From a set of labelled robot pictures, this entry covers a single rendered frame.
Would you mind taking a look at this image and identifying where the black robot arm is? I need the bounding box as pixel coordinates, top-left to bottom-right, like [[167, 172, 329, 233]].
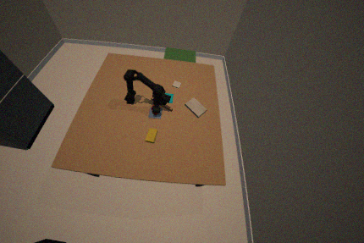
[[124, 69, 171, 106]]

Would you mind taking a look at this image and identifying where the yellow block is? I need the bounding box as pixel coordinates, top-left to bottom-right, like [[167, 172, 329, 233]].
[[146, 128, 157, 143]]

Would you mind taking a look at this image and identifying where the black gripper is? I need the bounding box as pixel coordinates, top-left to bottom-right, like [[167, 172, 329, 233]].
[[152, 94, 161, 113]]

